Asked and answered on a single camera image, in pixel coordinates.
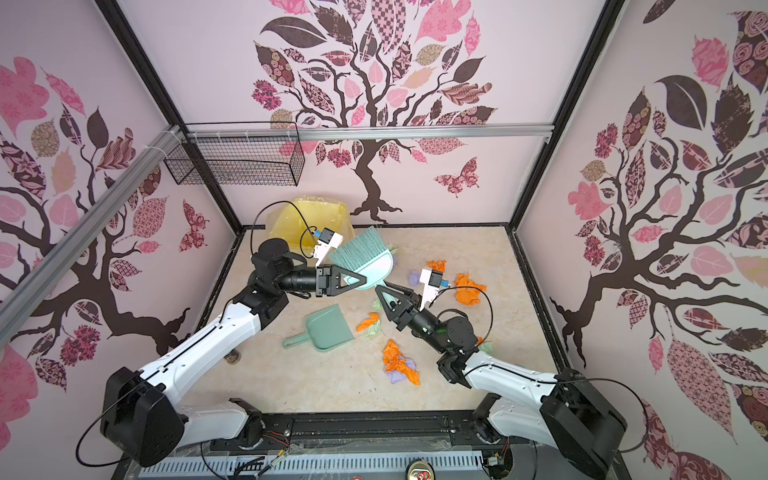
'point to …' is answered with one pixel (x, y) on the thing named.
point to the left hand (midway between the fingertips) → (365, 287)
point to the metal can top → (420, 469)
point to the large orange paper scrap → (467, 292)
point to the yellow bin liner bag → (297, 219)
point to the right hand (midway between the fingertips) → (381, 288)
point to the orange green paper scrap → (371, 324)
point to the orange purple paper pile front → (397, 365)
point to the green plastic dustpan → (326, 329)
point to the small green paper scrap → (376, 304)
